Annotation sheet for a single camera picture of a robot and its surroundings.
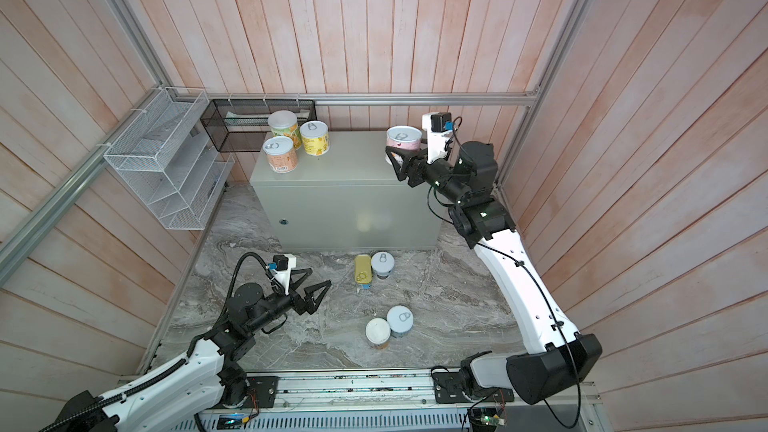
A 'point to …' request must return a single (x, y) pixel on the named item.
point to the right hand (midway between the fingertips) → (398, 145)
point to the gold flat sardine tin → (363, 269)
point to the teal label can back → (382, 264)
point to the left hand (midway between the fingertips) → (321, 282)
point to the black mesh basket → (241, 125)
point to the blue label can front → (400, 320)
